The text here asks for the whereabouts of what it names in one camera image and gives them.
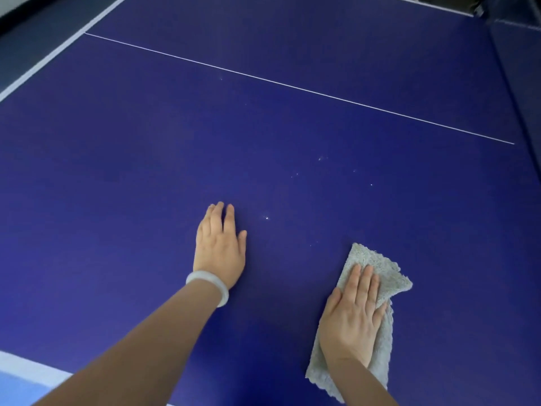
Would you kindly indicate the person's right hand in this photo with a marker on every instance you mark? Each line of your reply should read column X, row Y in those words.
column 348, row 329

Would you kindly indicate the person's left hand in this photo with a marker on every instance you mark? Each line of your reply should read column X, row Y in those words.
column 220, row 253

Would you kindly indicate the grey cleaning cloth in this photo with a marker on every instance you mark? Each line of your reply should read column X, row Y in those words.
column 372, row 257

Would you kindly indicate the person's left forearm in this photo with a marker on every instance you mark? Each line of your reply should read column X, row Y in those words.
column 127, row 355

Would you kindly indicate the white jade bangle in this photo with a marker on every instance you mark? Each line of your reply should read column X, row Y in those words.
column 209, row 274

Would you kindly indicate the blue table tennis table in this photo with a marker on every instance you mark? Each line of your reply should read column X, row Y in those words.
column 169, row 143

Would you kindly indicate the blue table net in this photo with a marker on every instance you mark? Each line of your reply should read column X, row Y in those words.
column 515, row 71

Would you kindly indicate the black floor mat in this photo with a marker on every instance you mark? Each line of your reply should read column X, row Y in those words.
column 444, row 0

